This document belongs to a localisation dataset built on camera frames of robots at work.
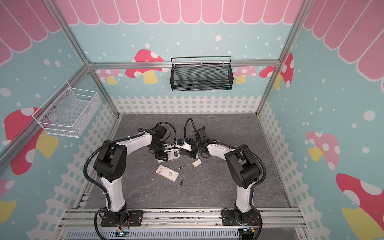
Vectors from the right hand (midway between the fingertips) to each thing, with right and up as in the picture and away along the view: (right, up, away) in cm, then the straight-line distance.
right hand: (182, 150), depth 91 cm
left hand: (-12, -5, +5) cm, 14 cm away
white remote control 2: (-6, -4, +5) cm, 9 cm away
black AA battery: (0, -11, 0) cm, 11 cm away
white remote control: (-8, -13, -3) cm, 16 cm away
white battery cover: (+9, -9, +3) cm, 13 cm away
